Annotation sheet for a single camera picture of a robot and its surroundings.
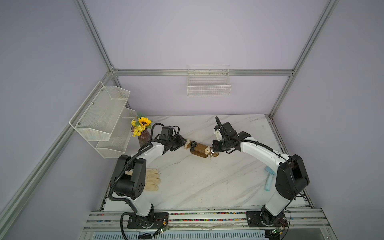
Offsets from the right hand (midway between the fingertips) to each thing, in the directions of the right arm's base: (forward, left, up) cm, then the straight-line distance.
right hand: (214, 149), depth 88 cm
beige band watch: (0, +4, -3) cm, 5 cm away
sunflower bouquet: (+9, +42, +14) cm, 46 cm away
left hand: (+6, +19, -2) cm, 20 cm away
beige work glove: (-13, +38, -11) cm, 41 cm away
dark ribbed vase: (+6, +42, +5) cm, 43 cm away
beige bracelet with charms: (+6, +17, -1) cm, 18 cm away
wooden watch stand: (+2, +9, -5) cm, 11 cm away
